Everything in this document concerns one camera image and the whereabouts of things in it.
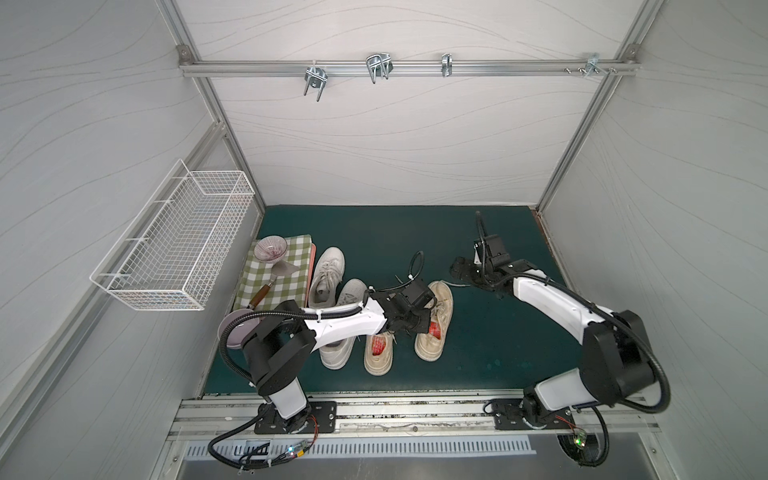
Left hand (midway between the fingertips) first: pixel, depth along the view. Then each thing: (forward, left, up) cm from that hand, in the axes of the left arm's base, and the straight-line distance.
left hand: (427, 323), depth 83 cm
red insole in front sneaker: (-5, +14, -3) cm, 15 cm away
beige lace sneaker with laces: (-7, 0, +1) cm, 7 cm away
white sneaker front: (-10, +24, +2) cm, 26 cm away
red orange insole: (-1, -2, -2) cm, 3 cm away
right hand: (+15, -11, +4) cm, 19 cm away
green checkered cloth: (+15, +43, -6) cm, 46 cm away
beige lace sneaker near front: (-11, +13, -1) cm, 17 cm away
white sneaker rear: (+13, +30, +4) cm, 33 cm away
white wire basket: (+4, +62, +25) cm, 67 cm away
